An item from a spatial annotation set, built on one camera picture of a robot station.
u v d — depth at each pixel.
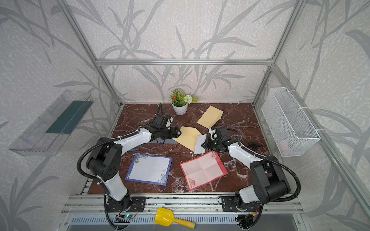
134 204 0.73
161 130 0.79
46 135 0.64
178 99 1.01
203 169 0.85
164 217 0.69
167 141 0.84
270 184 0.43
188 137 1.00
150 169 0.85
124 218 0.72
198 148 0.91
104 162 0.47
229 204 0.72
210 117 1.12
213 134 0.81
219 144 0.69
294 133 0.60
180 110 1.09
